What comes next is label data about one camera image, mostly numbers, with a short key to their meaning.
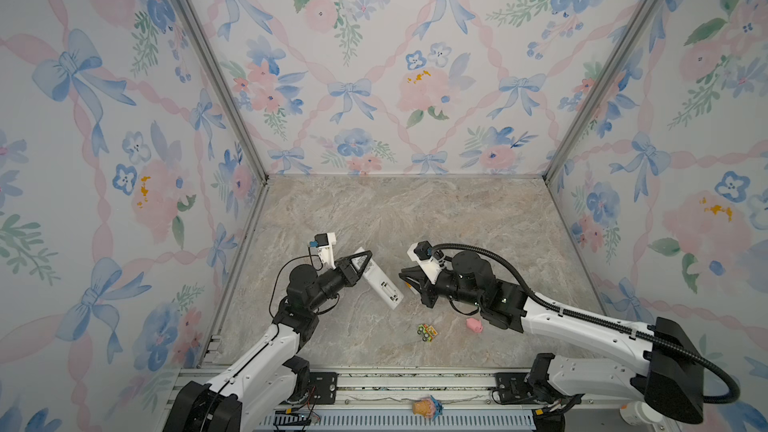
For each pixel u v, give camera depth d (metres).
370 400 0.73
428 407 0.69
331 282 0.69
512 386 0.74
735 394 0.39
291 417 0.73
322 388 0.74
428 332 0.80
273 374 0.53
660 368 0.40
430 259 0.61
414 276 0.66
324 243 0.71
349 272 0.69
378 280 0.76
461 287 0.59
